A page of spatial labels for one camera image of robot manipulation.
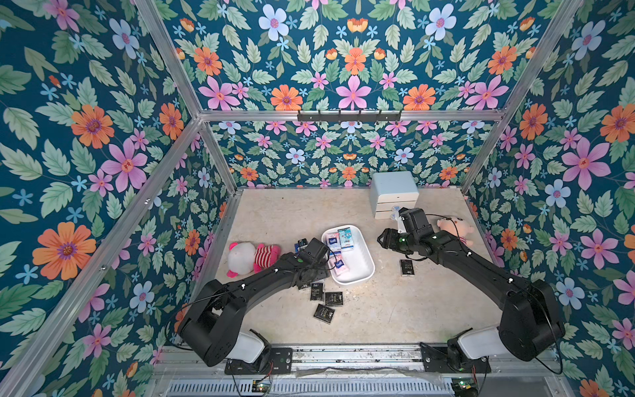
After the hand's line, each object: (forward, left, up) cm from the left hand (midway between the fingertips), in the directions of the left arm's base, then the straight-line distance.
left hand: (323, 271), depth 88 cm
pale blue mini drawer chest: (+28, -30, +11) cm, 43 cm away
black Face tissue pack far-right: (0, -31, -2) cm, 31 cm away
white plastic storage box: (+6, -14, -4) cm, 16 cm away
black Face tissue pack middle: (-6, +3, -3) cm, 7 cm away
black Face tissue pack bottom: (-14, 0, -2) cm, 14 cm away
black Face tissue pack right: (-9, -3, -2) cm, 10 cm away
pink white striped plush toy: (+6, +28, +3) cm, 29 cm away
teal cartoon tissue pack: (+13, -9, +1) cm, 16 cm away
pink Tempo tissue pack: (+12, -4, +2) cm, 13 cm away
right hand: (+6, -22, +9) cm, 25 cm away
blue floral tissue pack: (+3, -6, -1) cm, 6 cm away
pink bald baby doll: (+13, -55, +3) cm, 57 cm away
